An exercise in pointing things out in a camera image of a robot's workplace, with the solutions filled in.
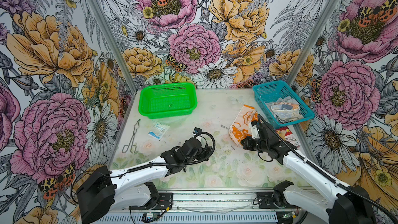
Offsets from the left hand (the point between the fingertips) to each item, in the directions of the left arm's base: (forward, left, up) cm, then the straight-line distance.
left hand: (202, 149), depth 82 cm
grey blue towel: (+26, -53, 0) cm, 60 cm away
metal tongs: (+6, +40, -9) cm, 42 cm away
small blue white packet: (+17, +27, -9) cm, 34 cm away
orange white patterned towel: (+16, -24, -8) cm, 30 cm away
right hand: (+1, -21, +1) cm, 21 cm away
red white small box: (+11, -51, -6) cm, 52 cm away
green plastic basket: (+42, +25, -9) cm, 50 cm away
